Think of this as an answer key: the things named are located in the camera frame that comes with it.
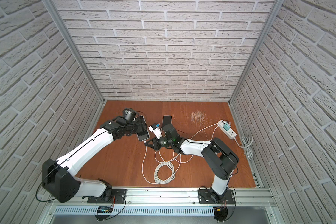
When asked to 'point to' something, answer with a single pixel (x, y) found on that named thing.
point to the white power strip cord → (247, 142)
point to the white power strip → (230, 133)
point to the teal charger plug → (226, 127)
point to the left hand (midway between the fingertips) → (142, 123)
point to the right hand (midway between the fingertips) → (142, 148)
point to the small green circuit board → (105, 209)
